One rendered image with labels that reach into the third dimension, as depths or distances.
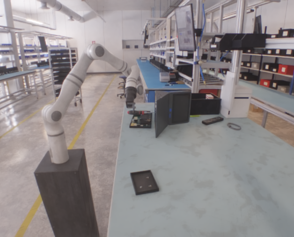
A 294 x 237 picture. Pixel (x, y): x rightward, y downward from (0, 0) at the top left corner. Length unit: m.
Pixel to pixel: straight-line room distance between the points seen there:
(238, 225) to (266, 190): 0.21
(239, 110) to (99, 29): 11.51
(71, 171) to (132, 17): 11.68
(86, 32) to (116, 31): 1.83
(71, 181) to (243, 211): 0.85
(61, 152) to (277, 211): 1.01
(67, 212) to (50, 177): 0.27
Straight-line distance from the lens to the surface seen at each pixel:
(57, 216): 1.33
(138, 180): 0.70
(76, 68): 1.09
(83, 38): 12.60
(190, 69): 3.33
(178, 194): 0.66
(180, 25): 2.40
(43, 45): 7.81
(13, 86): 7.38
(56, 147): 1.11
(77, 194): 1.17
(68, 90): 1.04
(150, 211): 0.60
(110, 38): 12.31
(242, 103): 1.40
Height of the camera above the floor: 1.45
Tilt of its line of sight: 20 degrees down
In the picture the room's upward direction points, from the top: straight up
